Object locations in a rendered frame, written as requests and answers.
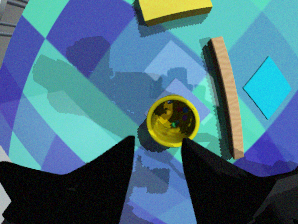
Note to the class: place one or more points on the yellow flat block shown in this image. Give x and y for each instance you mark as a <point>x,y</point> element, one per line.
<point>162,11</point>

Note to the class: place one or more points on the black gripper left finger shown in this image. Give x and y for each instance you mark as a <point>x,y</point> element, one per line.
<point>93,194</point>

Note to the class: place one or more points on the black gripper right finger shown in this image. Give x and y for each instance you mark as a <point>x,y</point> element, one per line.
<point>224,194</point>

